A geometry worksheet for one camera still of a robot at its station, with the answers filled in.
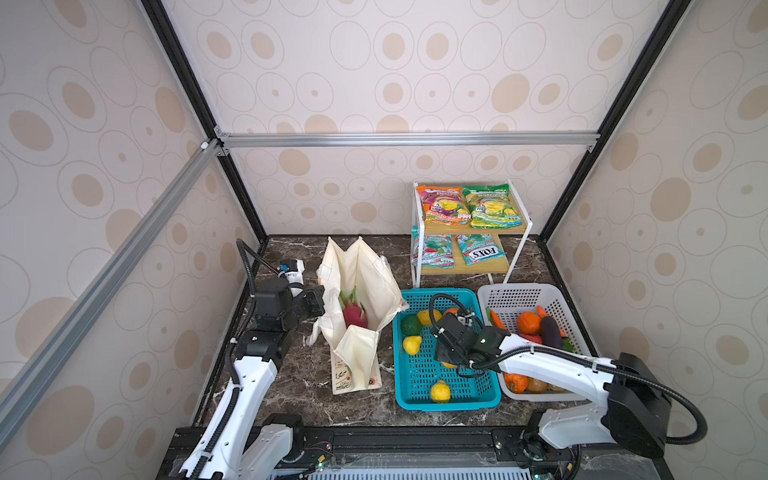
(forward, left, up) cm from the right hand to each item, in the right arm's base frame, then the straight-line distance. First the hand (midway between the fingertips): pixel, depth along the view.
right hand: (443, 349), depth 84 cm
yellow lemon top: (+11, +4, -2) cm, 12 cm away
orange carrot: (+12, -19, -5) cm, 23 cm away
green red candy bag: (+26, 0, +13) cm, 29 cm away
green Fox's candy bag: (+28, -13, +12) cm, 33 cm away
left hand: (+10, +30, +19) cm, 36 cm away
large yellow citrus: (-7, 0, +7) cm, 10 cm away
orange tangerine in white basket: (+8, -27, -1) cm, 28 cm away
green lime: (+7, +9, +1) cm, 11 cm away
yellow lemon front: (-11, +2, -2) cm, 11 cm away
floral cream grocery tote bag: (-4, +24, +1) cm, 25 cm away
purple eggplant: (+3, -30, +2) cm, 31 cm away
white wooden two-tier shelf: (+37, -27, +6) cm, 46 cm away
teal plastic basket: (-7, +6, -6) cm, 11 cm away
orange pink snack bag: (+26, 0, +30) cm, 40 cm away
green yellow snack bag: (+26, -12, +29) cm, 41 cm away
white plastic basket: (+11, -31, -1) cm, 33 cm away
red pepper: (+2, -26, +1) cm, 26 cm away
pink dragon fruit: (+10, +26, +3) cm, 28 cm away
